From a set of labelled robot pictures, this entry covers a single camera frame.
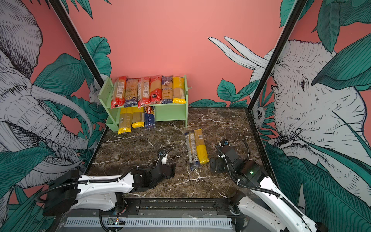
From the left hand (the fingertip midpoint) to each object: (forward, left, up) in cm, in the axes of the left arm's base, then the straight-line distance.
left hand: (172, 162), depth 80 cm
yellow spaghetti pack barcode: (+25, +30, +6) cm, 40 cm away
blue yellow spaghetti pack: (+36, +24, +21) cm, 48 cm away
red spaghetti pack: (+33, +31, +20) cm, 50 cm away
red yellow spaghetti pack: (+46, +11, +20) cm, 51 cm away
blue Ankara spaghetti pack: (+40, +3, +20) cm, 45 cm away
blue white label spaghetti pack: (+5, -12, -6) cm, 15 cm away
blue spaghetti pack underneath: (+29, +15, +6) cm, 33 cm away
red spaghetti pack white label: (+37, +17, +21) cm, 46 cm away
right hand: (-3, -23, +10) cm, 26 cm away
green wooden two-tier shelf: (+35, +7, +4) cm, 36 cm away
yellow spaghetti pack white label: (+11, -18, -7) cm, 23 cm away
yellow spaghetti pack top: (+39, -5, +20) cm, 44 cm away
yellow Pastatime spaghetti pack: (+31, +24, +5) cm, 39 cm away
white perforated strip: (-27, 0, -9) cm, 29 cm away
